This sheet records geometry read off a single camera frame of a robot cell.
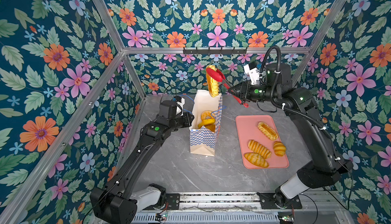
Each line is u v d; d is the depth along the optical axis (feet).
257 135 3.23
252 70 1.78
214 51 3.02
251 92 1.71
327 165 1.31
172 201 2.41
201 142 2.69
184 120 2.13
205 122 3.20
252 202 2.45
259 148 2.88
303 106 1.35
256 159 2.73
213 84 2.17
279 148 2.89
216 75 2.11
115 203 1.19
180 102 2.20
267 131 3.13
